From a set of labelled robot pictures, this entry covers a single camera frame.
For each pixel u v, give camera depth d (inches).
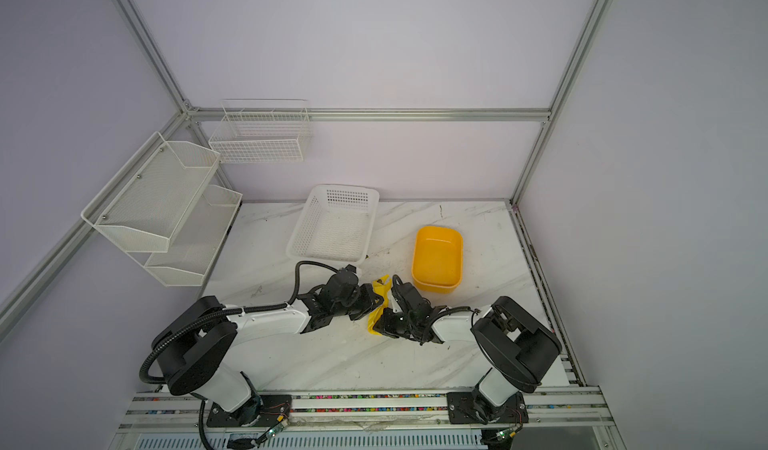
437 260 42.0
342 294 27.0
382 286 34.1
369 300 30.0
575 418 29.1
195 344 18.5
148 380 16.5
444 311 24.1
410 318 27.6
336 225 44.8
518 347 17.8
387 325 30.5
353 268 33.3
